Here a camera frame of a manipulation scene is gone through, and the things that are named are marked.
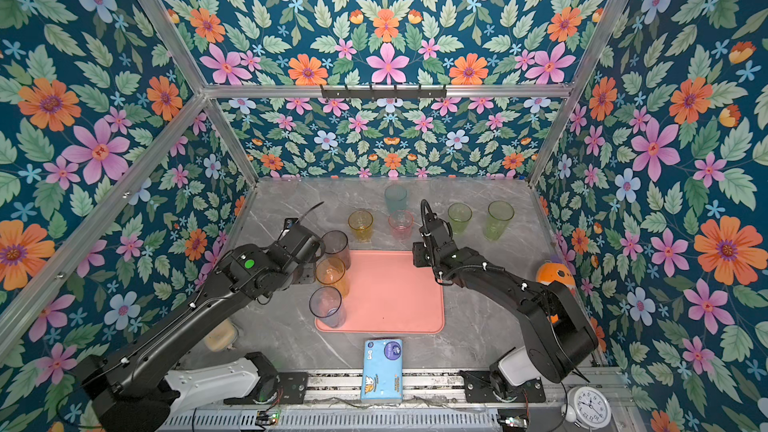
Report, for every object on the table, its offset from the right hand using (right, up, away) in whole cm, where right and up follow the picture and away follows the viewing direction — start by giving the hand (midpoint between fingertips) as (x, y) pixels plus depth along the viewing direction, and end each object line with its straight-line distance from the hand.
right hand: (419, 246), depth 89 cm
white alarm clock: (+38, -35, -21) cm, 56 cm away
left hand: (-28, -1, -17) cm, 33 cm away
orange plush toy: (+37, -7, -4) cm, 38 cm away
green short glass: (+15, +9, +16) cm, 24 cm away
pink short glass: (-6, +6, +14) cm, 16 cm away
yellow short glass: (-20, +6, +13) cm, 25 cm away
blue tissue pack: (-10, -28, -17) cm, 34 cm away
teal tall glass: (-8, +15, +12) cm, 21 cm away
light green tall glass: (+30, +9, +18) cm, 36 cm away
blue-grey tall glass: (-25, -14, -12) cm, 31 cm away
